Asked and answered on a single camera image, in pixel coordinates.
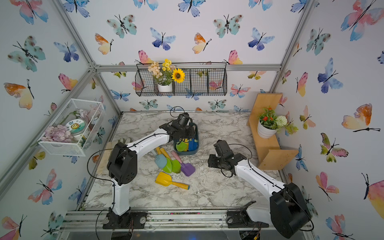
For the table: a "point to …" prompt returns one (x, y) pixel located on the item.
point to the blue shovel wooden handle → (193, 145)
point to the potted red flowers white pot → (269, 123)
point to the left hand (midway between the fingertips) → (195, 130)
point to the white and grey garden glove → (103, 168)
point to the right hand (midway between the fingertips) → (212, 159)
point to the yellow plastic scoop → (165, 179)
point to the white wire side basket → (92, 112)
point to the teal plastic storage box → (189, 152)
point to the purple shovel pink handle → (187, 169)
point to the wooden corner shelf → (269, 155)
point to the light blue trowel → (160, 159)
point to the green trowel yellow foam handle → (181, 147)
